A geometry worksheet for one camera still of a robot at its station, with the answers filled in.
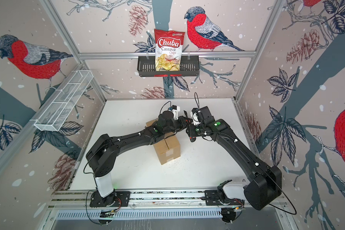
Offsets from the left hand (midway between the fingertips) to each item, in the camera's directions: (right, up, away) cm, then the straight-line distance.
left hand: (194, 121), depth 77 cm
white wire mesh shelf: (-74, +4, -4) cm, 74 cm away
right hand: (-4, -6, +2) cm, 7 cm away
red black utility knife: (-4, -1, -9) cm, 9 cm away
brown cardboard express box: (-14, -14, -2) cm, 20 cm away
